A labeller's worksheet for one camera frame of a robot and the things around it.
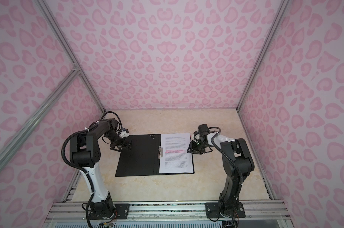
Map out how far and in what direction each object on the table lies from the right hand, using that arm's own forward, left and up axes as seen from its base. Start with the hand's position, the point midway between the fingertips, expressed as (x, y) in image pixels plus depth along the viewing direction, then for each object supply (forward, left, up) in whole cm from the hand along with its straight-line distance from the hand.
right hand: (190, 150), depth 93 cm
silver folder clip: (0, +20, -2) cm, 20 cm away
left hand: (+1, +43, 0) cm, 43 cm away
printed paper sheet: (-5, +10, -3) cm, 11 cm away
